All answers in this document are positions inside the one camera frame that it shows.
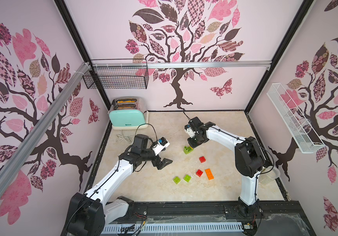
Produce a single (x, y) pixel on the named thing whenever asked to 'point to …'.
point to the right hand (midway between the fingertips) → (192, 145)
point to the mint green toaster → (128, 113)
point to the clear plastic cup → (268, 174)
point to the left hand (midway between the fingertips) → (165, 157)
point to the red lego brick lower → (199, 173)
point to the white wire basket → (292, 119)
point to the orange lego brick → (209, 174)
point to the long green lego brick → (187, 149)
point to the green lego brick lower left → (177, 180)
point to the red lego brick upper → (202, 159)
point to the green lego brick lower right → (187, 178)
